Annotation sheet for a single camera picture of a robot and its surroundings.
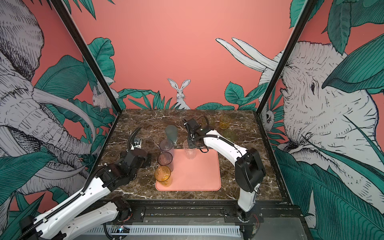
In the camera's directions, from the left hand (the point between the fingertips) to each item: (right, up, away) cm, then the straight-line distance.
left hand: (140, 151), depth 76 cm
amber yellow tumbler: (+11, -15, +4) cm, 19 cm away
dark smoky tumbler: (+11, -7, +11) cm, 17 cm away
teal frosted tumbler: (+13, +8, +23) cm, 28 cm away
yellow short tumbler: (+51, +16, +37) cm, 65 cm away
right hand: (+26, +4, +10) cm, 29 cm away
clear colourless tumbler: (+25, -6, +24) cm, 35 cm away
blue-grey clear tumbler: (+10, 0, +21) cm, 23 cm away
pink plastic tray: (+33, -16, +11) cm, 38 cm away
